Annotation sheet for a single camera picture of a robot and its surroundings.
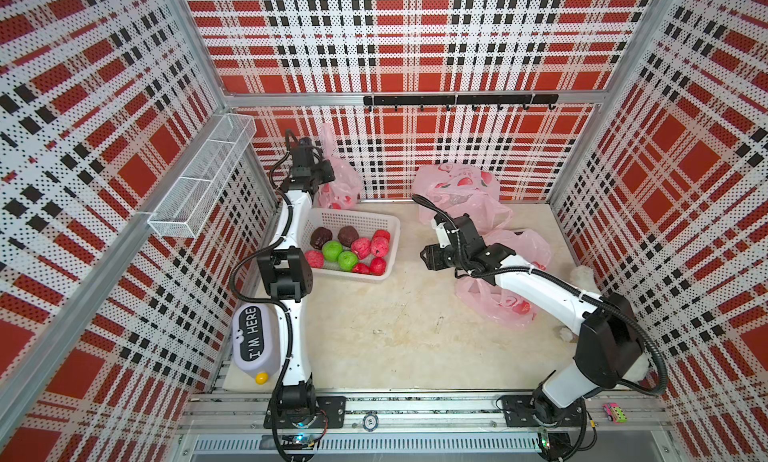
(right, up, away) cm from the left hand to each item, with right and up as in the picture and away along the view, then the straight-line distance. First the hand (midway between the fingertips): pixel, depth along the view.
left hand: (333, 164), depth 99 cm
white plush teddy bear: (+78, -36, -12) cm, 87 cm away
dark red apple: (+4, -24, +5) cm, 25 cm away
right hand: (+32, -29, -14) cm, 46 cm away
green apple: (-1, -29, 0) cm, 29 cm away
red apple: (+16, -23, +5) cm, 29 cm away
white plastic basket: (+9, -19, +16) cm, 26 cm away
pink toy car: (+75, -67, -28) cm, 104 cm away
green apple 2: (+5, -32, -3) cm, 33 cm away
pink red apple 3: (+16, -27, -1) cm, 31 cm away
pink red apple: (+10, -28, -1) cm, 29 cm away
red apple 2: (+15, -34, -3) cm, 37 cm away
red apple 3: (+10, -35, -4) cm, 36 cm away
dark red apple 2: (-5, -24, +3) cm, 25 cm away
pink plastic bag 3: (+44, -8, +3) cm, 45 cm away
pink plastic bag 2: (+46, -41, -18) cm, 64 cm away
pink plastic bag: (+4, -9, +2) cm, 10 cm away
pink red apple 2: (-6, -32, -3) cm, 32 cm away
